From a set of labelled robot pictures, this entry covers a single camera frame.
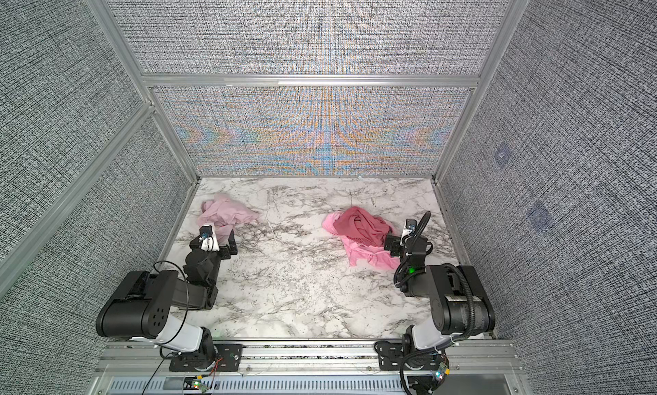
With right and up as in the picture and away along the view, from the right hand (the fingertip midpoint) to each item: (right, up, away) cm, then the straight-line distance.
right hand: (404, 230), depth 93 cm
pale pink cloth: (-69, +6, +7) cm, 69 cm away
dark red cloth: (-16, +2, -1) cm, 17 cm away
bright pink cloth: (-16, -9, +1) cm, 18 cm away
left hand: (-66, 0, -4) cm, 66 cm away
